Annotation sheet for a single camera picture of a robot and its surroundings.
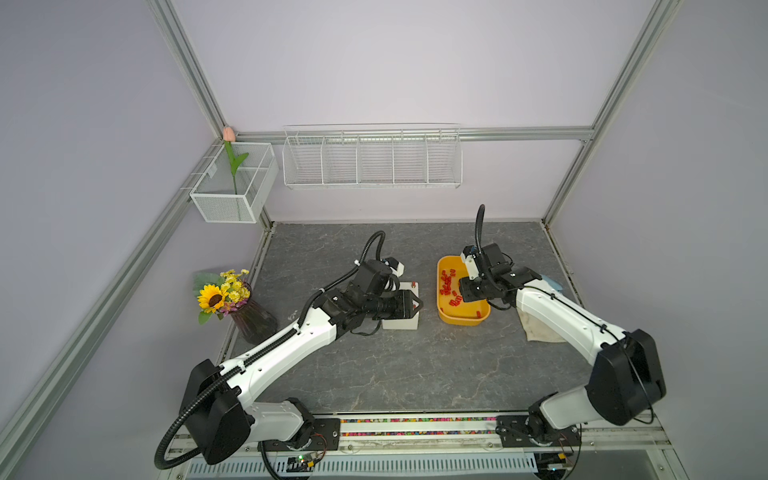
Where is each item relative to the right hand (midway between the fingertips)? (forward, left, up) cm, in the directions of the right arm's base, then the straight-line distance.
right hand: (463, 285), depth 87 cm
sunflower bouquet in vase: (-10, +60, +13) cm, 62 cm away
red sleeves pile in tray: (+9, +3, -11) cm, 15 cm away
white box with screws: (-8, +17, -9) cm, 21 cm away
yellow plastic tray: (-2, +2, -12) cm, 12 cm away
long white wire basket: (+40, +29, +17) cm, 53 cm away
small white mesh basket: (+24, +67, +19) cm, 74 cm away
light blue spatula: (+9, -34, -12) cm, 37 cm away
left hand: (-12, +15, +8) cm, 20 cm away
